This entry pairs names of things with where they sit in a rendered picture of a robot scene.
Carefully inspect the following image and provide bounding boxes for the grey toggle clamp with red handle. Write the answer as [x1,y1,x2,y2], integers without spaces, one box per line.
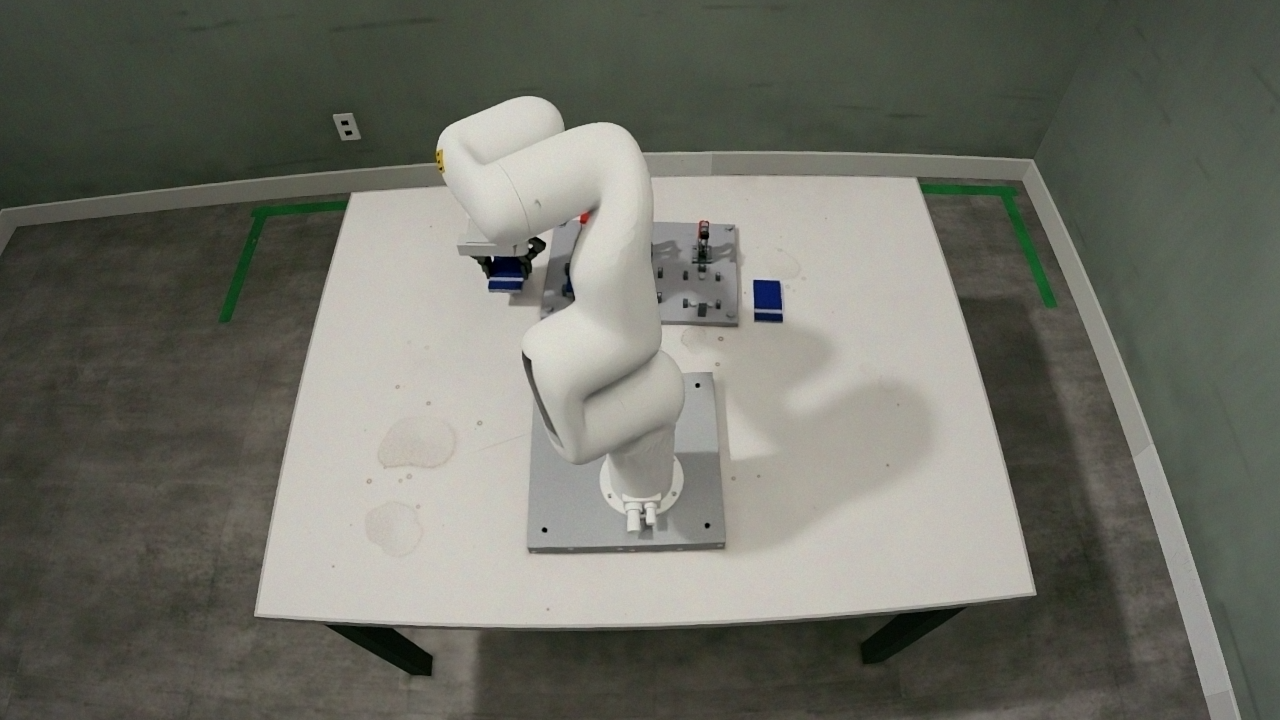
[573,213,588,249]

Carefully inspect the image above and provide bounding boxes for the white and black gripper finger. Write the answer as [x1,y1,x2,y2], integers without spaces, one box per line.
[471,256,493,281]
[518,236,547,281]

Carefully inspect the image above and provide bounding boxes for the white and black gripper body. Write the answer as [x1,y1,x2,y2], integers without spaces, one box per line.
[466,211,529,256]

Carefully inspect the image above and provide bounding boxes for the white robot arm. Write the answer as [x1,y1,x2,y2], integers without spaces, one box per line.
[436,97,685,534]

